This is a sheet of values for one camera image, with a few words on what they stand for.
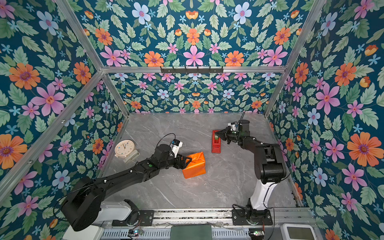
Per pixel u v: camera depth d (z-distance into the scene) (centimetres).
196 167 80
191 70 92
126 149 96
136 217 68
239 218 73
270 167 50
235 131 84
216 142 97
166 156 68
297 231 84
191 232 71
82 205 41
